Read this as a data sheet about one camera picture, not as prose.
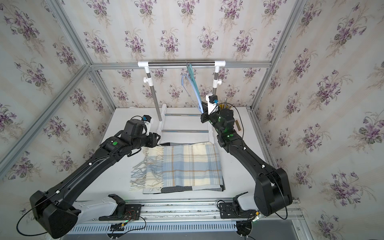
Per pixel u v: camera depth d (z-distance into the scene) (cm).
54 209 36
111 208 60
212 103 62
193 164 87
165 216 72
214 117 65
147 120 66
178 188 82
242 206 62
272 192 41
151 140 66
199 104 67
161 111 112
